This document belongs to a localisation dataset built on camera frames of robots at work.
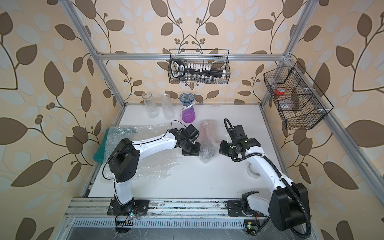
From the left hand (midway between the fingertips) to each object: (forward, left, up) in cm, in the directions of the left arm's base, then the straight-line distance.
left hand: (199, 152), depth 86 cm
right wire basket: (+13, -50, +27) cm, 59 cm away
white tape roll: (-10, -30, -4) cm, 32 cm away
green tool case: (-1, +60, -5) cm, 60 cm away
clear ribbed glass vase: (+34, +22, -2) cm, 40 cm away
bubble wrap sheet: (-5, +25, -7) cm, 26 cm away
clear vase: (+36, +35, -4) cm, 51 cm away
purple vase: (+37, +8, -6) cm, 38 cm away
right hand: (0, -12, +3) cm, 12 cm away
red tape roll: (+24, -44, +26) cm, 56 cm away
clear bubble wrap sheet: (+10, +51, +2) cm, 52 cm away
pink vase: (+2, -6, +3) cm, 7 cm away
